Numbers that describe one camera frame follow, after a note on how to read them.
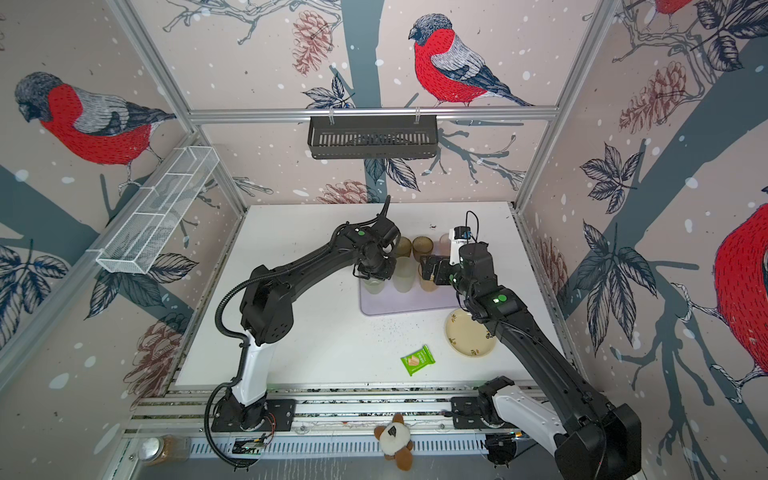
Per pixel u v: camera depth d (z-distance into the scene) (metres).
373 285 0.95
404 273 0.93
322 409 0.76
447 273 0.68
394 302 0.96
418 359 0.81
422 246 1.01
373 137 1.06
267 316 0.52
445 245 1.03
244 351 0.57
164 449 0.62
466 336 0.86
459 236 0.67
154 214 0.77
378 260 0.76
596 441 0.37
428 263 0.69
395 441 0.68
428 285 0.96
